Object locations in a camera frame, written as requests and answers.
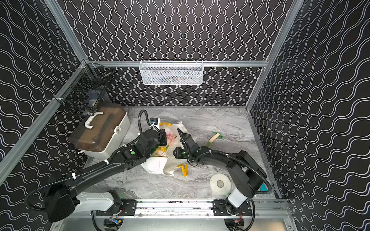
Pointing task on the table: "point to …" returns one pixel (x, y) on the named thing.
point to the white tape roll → (220, 184)
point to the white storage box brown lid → (100, 131)
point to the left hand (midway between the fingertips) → (164, 128)
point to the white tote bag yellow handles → (163, 160)
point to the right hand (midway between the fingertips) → (175, 152)
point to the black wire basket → (82, 92)
